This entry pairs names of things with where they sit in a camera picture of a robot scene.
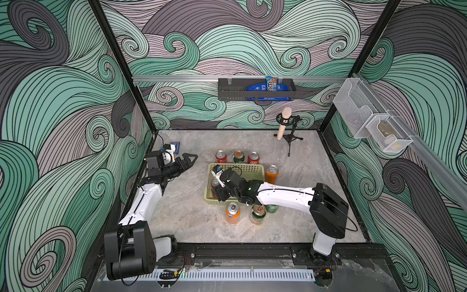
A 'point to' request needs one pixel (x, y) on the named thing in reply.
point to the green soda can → (271, 208)
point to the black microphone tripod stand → (291, 120)
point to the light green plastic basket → (247, 171)
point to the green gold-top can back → (239, 157)
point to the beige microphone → (286, 114)
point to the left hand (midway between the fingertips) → (192, 158)
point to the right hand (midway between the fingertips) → (219, 184)
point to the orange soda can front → (233, 212)
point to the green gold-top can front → (258, 214)
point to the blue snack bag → (262, 87)
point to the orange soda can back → (272, 174)
